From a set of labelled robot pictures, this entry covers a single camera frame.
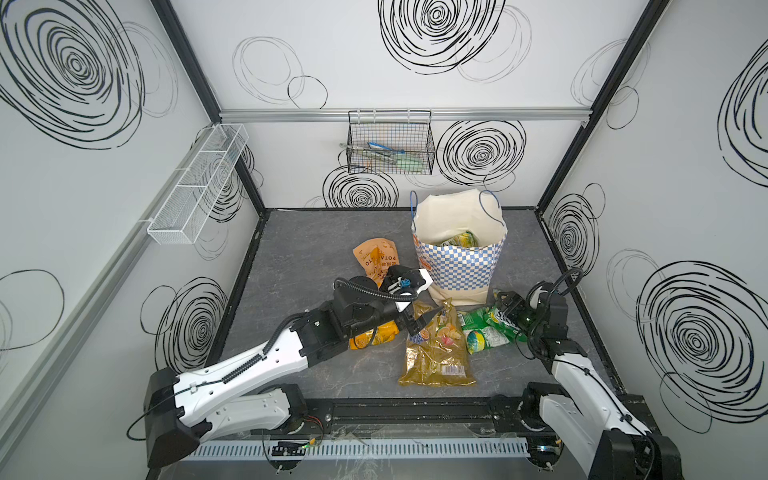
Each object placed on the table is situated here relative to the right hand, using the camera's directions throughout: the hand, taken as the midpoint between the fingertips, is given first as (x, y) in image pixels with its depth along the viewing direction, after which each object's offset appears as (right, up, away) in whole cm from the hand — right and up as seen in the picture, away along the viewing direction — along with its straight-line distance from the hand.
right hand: (504, 299), depth 86 cm
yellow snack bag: (-7, +17, +16) cm, 25 cm away
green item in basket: (-28, +40, 0) cm, 48 cm away
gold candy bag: (-21, -13, -7) cm, 26 cm away
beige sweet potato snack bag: (-38, +12, +13) cm, 42 cm away
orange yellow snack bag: (-36, -9, -4) cm, 37 cm away
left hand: (-25, +7, -24) cm, 35 cm away
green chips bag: (-6, -8, -1) cm, 10 cm away
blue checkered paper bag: (-15, +8, -5) cm, 18 cm away
